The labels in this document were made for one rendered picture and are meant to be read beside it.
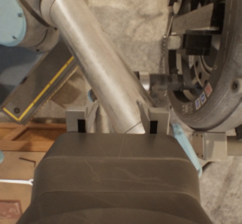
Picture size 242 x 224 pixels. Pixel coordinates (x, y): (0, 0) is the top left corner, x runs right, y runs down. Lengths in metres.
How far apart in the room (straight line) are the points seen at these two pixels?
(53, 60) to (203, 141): 0.86
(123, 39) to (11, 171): 1.12
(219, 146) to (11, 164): 1.08
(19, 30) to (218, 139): 0.73
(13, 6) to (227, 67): 0.60
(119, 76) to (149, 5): 1.06
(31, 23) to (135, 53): 0.87
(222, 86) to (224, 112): 0.08
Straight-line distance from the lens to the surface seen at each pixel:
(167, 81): 0.76
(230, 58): 0.51
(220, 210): 2.25
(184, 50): 0.60
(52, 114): 1.53
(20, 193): 1.35
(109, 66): 0.41
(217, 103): 0.56
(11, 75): 0.97
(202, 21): 0.63
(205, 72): 0.90
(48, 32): 0.80
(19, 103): 1.23
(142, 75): 0.74
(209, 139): 0.70
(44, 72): 1.12
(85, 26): 0.48
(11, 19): 0.64
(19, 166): 1.23
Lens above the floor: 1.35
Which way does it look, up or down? 74 degrees down
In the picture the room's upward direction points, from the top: 178 degrees clockwise
